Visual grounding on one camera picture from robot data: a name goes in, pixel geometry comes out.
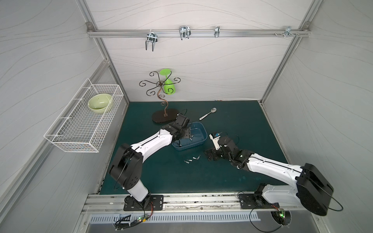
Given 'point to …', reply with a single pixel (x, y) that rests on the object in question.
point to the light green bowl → (98, 103)
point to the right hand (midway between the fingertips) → (210, 146)
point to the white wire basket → (78, 127)
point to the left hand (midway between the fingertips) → (185, 132)
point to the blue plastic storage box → (197, 135)
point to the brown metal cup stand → (160, 116)
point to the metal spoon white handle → (213, 110)
